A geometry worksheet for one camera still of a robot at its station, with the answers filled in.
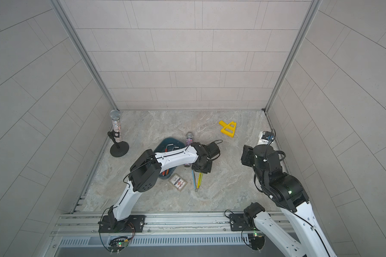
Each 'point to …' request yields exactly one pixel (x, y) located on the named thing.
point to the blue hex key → (193, 177)
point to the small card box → (178, 182)
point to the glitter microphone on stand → (116, 116)
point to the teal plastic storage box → (160, 147)
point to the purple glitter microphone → (190, 136)
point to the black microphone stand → (118, 149)
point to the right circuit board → (257, 240)
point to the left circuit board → (118, 244)
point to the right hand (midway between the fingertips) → (245, 146)
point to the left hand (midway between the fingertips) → (209, 171)
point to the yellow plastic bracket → (229, 129)
